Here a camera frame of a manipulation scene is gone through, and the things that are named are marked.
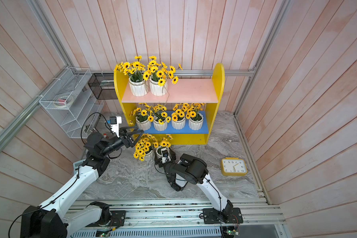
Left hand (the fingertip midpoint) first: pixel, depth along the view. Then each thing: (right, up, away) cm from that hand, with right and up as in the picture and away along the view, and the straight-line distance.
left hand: (141, 131), depth 70 cm
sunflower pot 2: (-2, -10, +16) cm, 19 cm away
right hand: (+8, -13, +25) cm, 29 cm away
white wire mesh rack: (-36, +6, +9) cm, 38 cm away
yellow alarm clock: (+52, -22, +18) cm, 60 cm away
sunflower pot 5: (+18, +6, +10) cm, 22 cm away
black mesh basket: (-28, +28, +19) cm, 44 cm away
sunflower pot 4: (+8, +7, +13) cm, 17 cm away
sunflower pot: (+11, -7, +13) cm, 18 cm away
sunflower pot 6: (+29, +7, +18) cm, 35 cm away
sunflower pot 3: (-3, +7, +18) cm, 20 cm away
